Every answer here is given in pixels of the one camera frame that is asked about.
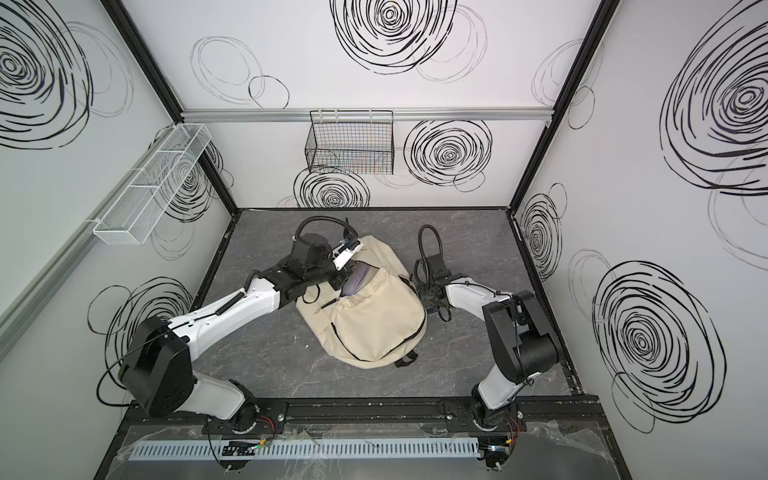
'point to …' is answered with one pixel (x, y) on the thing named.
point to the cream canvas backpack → (378, 325)
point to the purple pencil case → (356, 279)
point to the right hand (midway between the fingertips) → (429, 298)
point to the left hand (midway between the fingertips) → (352, 260)
